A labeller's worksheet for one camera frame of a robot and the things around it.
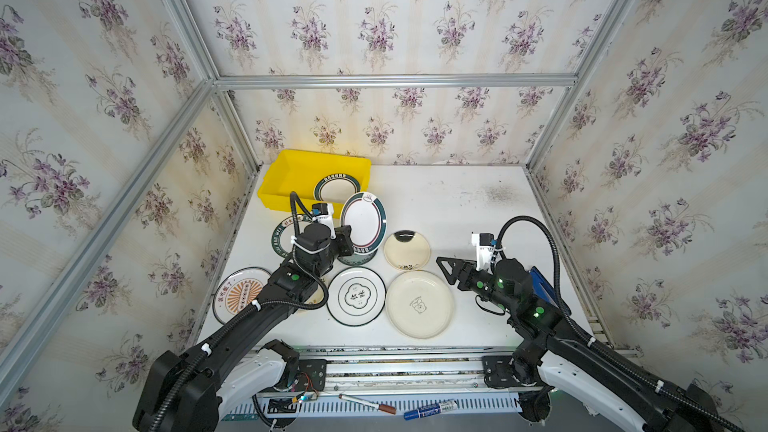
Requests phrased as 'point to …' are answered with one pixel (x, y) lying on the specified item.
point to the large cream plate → (419, 304)
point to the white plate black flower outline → (356, 296)
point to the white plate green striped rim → (365, 213)
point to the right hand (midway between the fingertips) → (439, 264)
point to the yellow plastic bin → (299, 170)
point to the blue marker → (430, 410)
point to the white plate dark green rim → (335, 188)
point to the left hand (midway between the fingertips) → (350, 223)
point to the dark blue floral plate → (357, 259)
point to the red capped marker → (377, 406)
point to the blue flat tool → (542, 287)
